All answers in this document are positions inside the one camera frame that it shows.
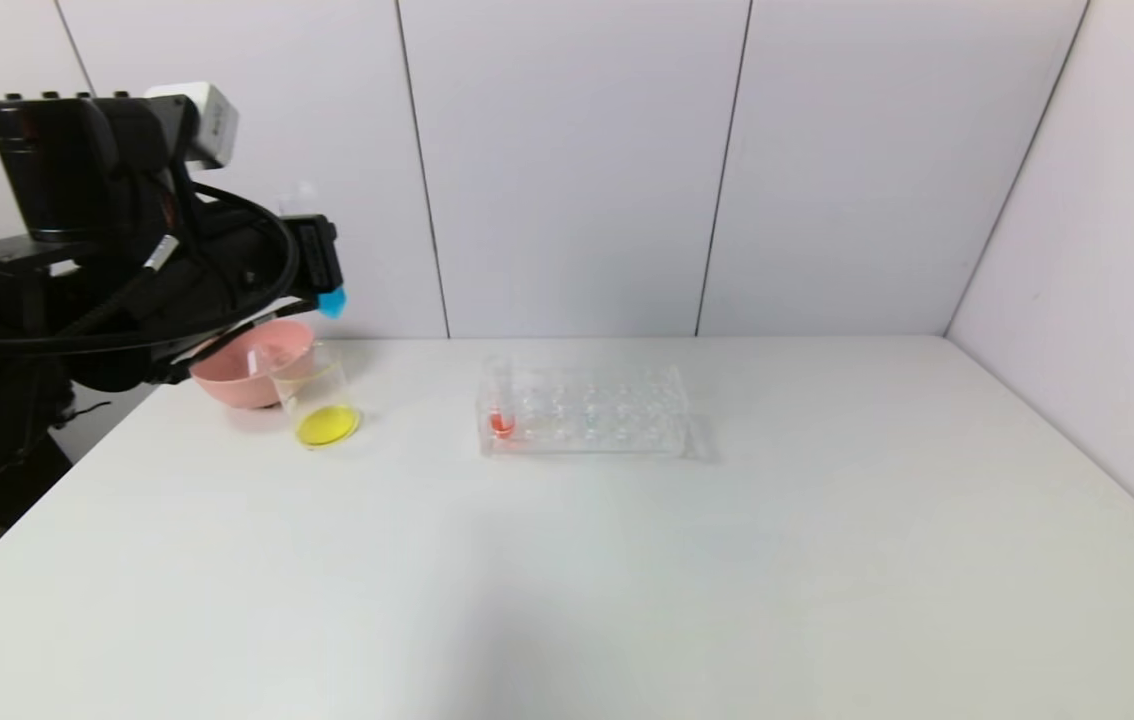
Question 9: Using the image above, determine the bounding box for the test tube with blue pigment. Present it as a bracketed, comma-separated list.
[287, 180, 349, 320]

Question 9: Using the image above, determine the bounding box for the clear acrylic test tube rack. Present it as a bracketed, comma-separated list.
[476, 360, 691, 460]

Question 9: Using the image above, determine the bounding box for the test tube with red pigment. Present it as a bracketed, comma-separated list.
[487, 352, 519, 442]

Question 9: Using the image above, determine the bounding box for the clear glass beaker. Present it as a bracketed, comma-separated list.
[270, 343, 366, 452]

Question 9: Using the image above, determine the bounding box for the pink bowl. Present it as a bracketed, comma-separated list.
[189, 321, 317, 411]

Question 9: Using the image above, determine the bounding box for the thin black camera cable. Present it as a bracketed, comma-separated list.
[0, 183, 304, 357]

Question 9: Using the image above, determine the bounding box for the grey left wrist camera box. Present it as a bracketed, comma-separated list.
[145, 83, 240, 170]

